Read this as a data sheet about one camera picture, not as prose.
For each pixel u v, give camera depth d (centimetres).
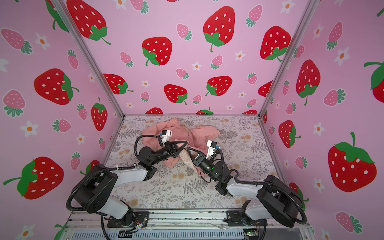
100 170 48
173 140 74
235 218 73
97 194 44
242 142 105
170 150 68
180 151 72
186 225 73
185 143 73
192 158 69
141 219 74
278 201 43
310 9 70
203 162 66
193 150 71
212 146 69
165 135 74
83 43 80
